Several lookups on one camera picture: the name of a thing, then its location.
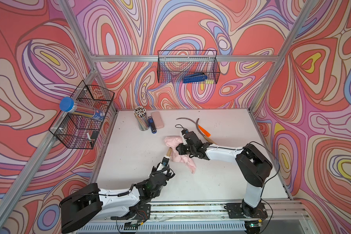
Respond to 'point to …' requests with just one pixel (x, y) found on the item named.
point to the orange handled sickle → (200, 128)
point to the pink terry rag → (173, 142)
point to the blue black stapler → (152, 125)
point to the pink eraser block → (158, 120)
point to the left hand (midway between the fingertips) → (168, 161)
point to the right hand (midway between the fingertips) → (177, 151)
